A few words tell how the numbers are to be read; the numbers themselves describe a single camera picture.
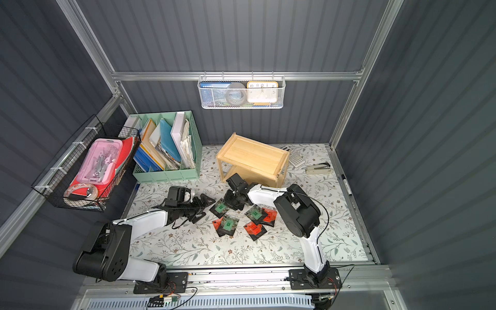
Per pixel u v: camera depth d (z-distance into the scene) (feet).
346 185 3.51
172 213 2.27
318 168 3.59
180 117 3.24
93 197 2.15
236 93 2.94
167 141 3.09
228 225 2.89
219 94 2.99
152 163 3.25
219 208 3.07
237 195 2.42
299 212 1.73
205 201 2.71
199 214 2.70
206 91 2.85
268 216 2.97
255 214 2.99
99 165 2.36
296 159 3.67
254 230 2.84
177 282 2.42
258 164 2.80
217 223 2.92
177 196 2.41
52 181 1.98
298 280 2.40
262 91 2.90
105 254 1.43
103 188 2.25
